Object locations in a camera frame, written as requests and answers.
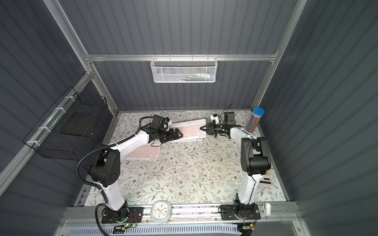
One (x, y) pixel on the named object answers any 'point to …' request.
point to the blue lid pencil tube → (253, 122)
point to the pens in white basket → (199, 76)
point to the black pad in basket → (79, 124)
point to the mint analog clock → (161, 211)
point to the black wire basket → (46, 138)
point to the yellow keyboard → (190, 138)
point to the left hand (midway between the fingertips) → (180, 138)
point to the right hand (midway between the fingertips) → (202, 129)
